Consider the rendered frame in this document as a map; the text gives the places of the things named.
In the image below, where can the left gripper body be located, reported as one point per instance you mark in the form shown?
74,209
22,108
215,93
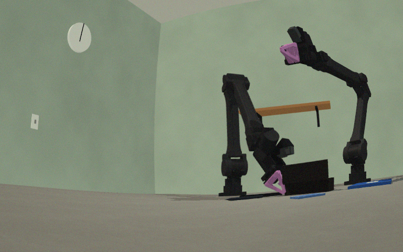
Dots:
303,54

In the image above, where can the red glasses case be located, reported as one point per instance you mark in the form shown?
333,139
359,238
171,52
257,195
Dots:
311,177

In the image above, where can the blue notebook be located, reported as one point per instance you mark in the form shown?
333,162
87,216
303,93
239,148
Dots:
369,184

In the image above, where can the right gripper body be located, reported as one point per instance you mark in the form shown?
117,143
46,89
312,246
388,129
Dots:
269,172

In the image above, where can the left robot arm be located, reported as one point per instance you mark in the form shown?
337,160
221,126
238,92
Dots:
320,61

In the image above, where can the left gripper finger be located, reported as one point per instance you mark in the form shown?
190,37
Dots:
294,50
287,58

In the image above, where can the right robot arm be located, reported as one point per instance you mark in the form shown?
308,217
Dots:
263,141

